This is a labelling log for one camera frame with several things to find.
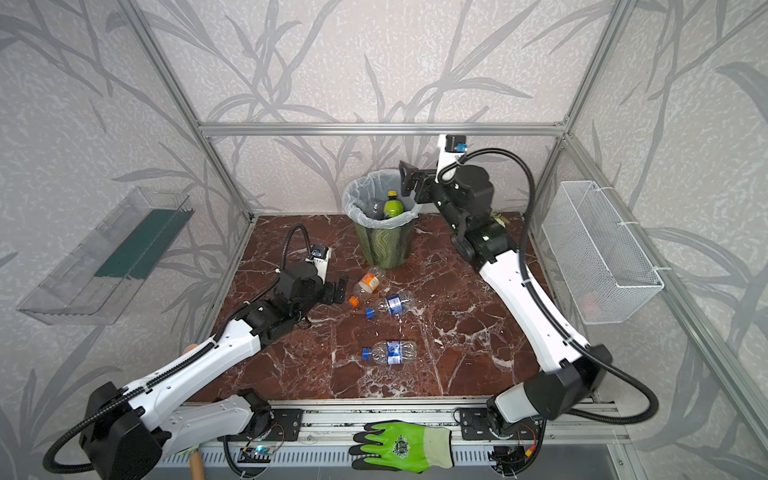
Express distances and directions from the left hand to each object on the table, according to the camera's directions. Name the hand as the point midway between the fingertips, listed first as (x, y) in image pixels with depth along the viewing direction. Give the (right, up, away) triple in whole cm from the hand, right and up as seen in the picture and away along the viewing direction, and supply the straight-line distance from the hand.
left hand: (337, 265), depth 80 cm
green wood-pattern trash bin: (+13, +4, +15) cm, 20 cm away
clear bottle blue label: (+15, -13, +11) cm, 23 cm away
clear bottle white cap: (+8, +17, +23) cm, 30 cm away
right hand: (+22, +26, -14) cm, 37 cm away
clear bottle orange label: (+8, -7, +16) cm, 20 cm away
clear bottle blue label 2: (+15, -25, +3) cm, 29 cm away
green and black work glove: (+18, -42, -10) cm, 46 cm away
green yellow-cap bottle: (+14, +18, +19) cm, 30 cm away
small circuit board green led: (-18, -45, -8) cm, 49 cm away
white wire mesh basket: (+60, 0, -18) cm, 63 cm away
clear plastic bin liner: (+4, +21, +21) cm, 31 cm away
